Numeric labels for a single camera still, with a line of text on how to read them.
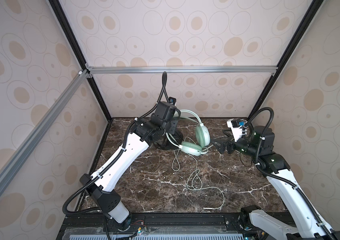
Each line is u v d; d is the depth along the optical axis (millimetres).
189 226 731
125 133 460
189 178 884
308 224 384
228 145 596
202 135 647
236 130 580
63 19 711
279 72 915
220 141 606
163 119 492
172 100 589
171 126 623
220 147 619
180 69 925
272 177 460
